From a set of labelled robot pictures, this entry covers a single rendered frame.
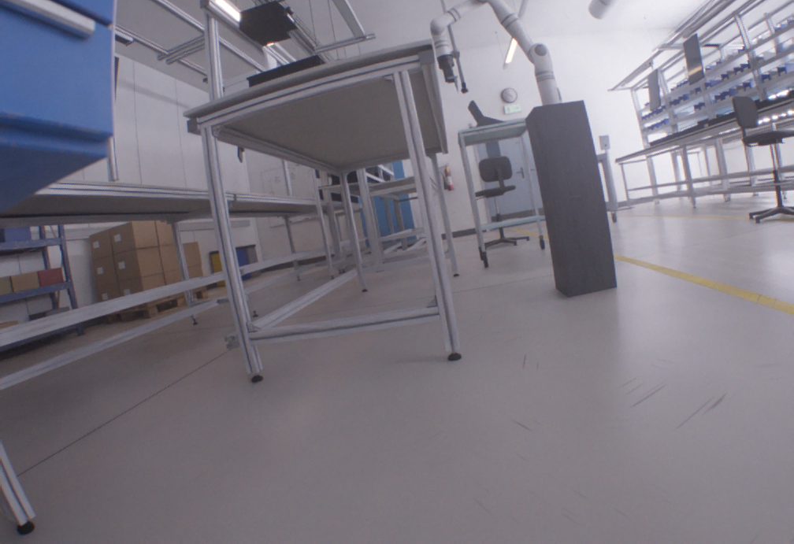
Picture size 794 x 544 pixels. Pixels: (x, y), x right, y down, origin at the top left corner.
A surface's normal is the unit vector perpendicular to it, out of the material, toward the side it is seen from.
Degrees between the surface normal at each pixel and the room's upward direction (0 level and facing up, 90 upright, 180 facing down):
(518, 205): 90
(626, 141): 90
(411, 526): 0
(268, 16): 90
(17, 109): 90
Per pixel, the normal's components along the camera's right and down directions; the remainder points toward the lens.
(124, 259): -0.13, 0.07
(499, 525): -0.18, -0.98
